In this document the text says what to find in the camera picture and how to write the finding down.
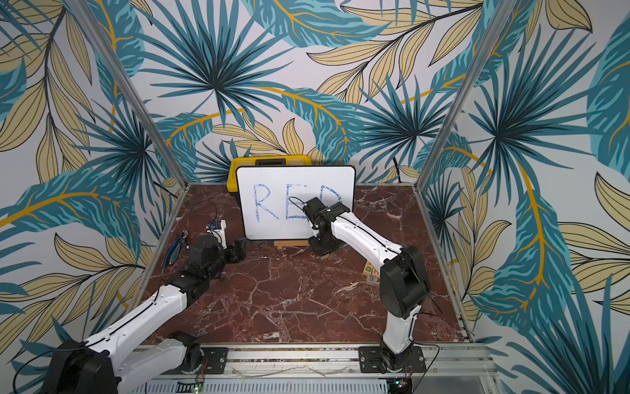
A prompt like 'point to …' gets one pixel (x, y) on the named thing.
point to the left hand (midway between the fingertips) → (238, 243)
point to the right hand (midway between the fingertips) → (324, 249)
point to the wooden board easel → (294, 243)
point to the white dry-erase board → (271, 198)
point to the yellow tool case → (262, 161)
